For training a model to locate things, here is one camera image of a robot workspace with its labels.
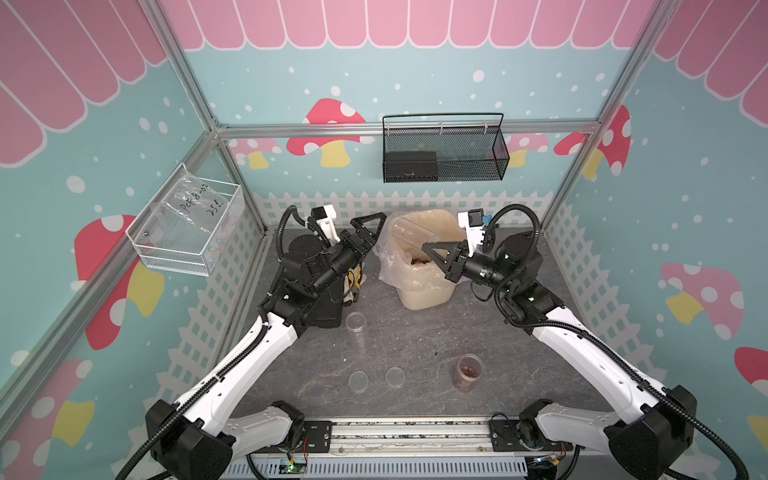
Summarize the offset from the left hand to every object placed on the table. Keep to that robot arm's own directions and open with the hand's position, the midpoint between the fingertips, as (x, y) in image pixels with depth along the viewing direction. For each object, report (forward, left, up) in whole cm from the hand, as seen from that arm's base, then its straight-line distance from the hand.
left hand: (384, 229), depth 65 cm
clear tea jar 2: (-8, +9, -39) cm, 40 cm away
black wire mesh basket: (+41, -17, -5) cm, 45 cm away
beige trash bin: (+4, -13, -35) cm, 37 cm away
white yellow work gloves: (+13, +12, -37) cm, 41 cm away
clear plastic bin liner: (+5, -4, -14) cm, 16 cm away
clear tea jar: (+3, -6, -5) cm, 9 cm away
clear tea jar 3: (-18, -23, -36) cm, 47 cm away
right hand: (-3, -9, -2) cm, 10 cm away
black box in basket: (+36, -7, -8) cm, 37 cm away
